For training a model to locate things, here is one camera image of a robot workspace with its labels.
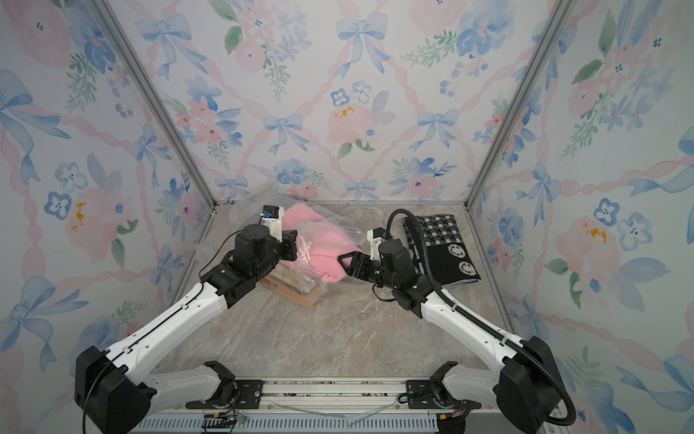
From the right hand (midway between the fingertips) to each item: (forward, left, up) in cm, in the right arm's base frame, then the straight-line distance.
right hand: (347, 259), depth 77 cm
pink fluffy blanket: (+6, +8, -1) cm, 10 cm away
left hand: (+6, +14, +6) cm, 16 cm away
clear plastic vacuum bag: (+25, +37, -6) cm, 45 cm away
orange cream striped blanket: (-2, +17, -11) cm, 20 cm away
